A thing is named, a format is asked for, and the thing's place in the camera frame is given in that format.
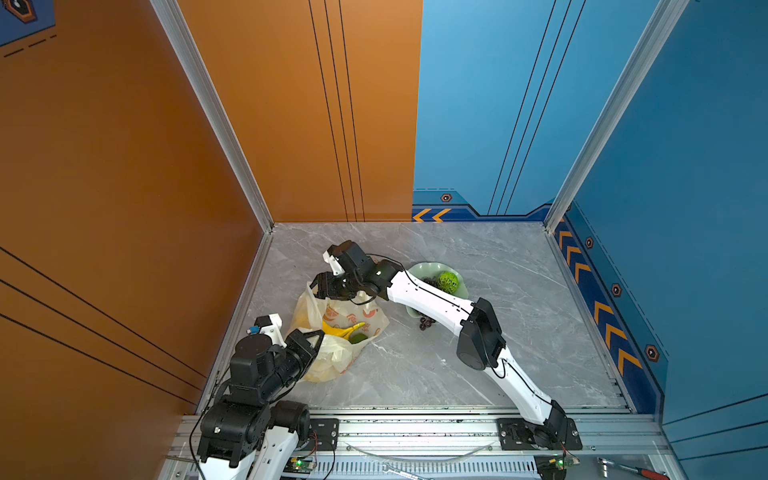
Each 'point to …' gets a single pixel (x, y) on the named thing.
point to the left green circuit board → (300, 465)
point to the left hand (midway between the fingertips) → (327, 328)
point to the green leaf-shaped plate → (433, 269)
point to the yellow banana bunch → (345, 332)
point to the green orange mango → (357, 338)
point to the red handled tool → (644, 471)
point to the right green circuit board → (554, 466)
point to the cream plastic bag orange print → (349, 325)
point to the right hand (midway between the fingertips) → (312, 293)
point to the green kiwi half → (448, 282)
